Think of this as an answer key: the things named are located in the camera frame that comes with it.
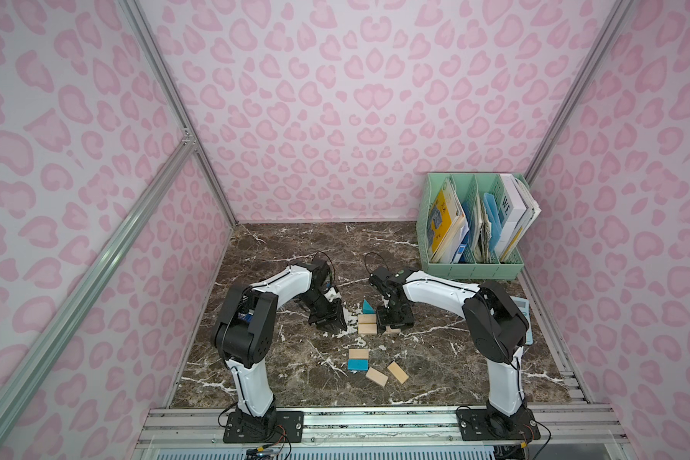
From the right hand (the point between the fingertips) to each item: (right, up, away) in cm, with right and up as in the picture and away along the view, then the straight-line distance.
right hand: (386, 329), depth 90 cm
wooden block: (-6, 0, -1) cm, 6 cm away
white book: (+41, +37, -1) cm, 56 cm away
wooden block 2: (0, +2, -8) cm, 8 cm away
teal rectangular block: (-9, -8, -8) cm, 14 cm away
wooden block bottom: (-4, -10, -10) cm, 15 cm away
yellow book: (+20, +35, +4) cm, 41 cm away
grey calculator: (+44, +7, +2) cm, 45 cm away
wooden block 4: (-9, -5, -6) cm, 12 cm away
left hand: (-14, +2, -3) cm, 14 cm away
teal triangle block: (-6, +6, +3) cm, 9 cm away
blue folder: (+32, +35, -2) cm, 48 cm away
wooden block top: (-6, +3, +2) cm, 7 cm away
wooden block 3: (+2, -10, -8) cm, 13 cm away
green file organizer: (+28, +33, +3) cm, 43 cm away
